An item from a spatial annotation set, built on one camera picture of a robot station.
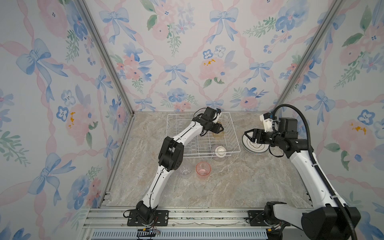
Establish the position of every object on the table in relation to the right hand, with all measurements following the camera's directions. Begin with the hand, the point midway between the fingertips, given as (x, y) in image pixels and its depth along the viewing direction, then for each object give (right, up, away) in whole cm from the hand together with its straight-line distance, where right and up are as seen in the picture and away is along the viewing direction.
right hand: (250, 132), depth 77 cm
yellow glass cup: (-12, -2, +21) cm, 24 cm away
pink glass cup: (-24, -23, +12) cm, 35 cm away
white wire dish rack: (-19, -9, +23) cm, 31 cm away
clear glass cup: (-34, -23, +13) cm, 43 cm away
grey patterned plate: (+10, -11, +20) cm, 25 cm away
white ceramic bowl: (-13, -13, +13) cm, 23 cm away
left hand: (-12, +4, +22) cm, 25 cm away
